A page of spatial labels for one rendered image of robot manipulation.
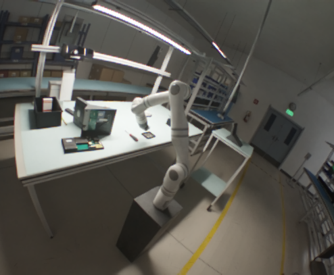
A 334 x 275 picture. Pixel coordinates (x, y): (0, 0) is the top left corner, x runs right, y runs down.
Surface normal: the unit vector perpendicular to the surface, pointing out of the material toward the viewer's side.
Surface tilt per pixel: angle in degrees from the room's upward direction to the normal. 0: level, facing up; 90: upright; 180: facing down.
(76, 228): 0
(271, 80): 90
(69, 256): 0
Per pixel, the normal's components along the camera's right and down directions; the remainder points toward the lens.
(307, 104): -0.59, 0.13
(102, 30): 0.72, 0.54
